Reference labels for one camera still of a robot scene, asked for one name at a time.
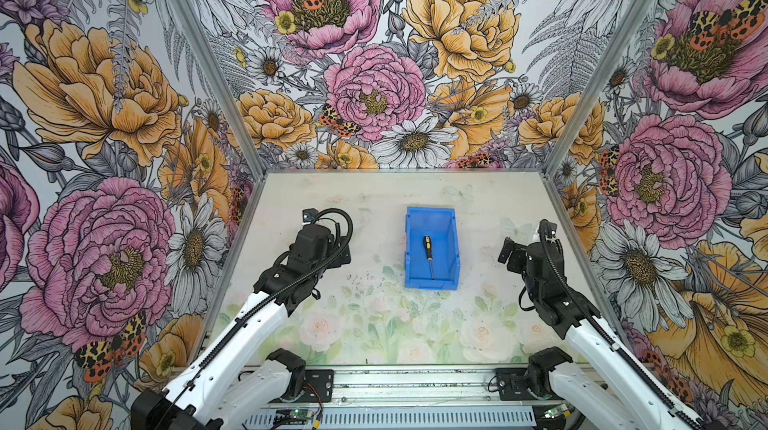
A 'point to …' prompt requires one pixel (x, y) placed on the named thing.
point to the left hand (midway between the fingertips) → (328, 252)
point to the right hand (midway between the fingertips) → (521, 252)
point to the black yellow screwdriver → (429, 252)
